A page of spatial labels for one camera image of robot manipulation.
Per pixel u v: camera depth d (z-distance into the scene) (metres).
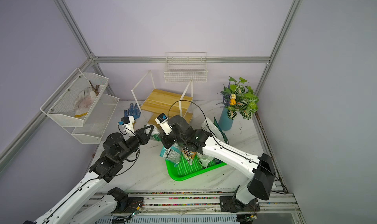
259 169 0.41
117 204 0.62
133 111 1.14
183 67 0.95
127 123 0.61
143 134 0.61
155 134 0.69
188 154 0.84
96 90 0.84
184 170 0.86
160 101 0.93
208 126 0.77
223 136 0.73
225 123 0.93
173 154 0.80
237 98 0.77
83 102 0.78
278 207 0.74
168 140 0.61
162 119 0.60
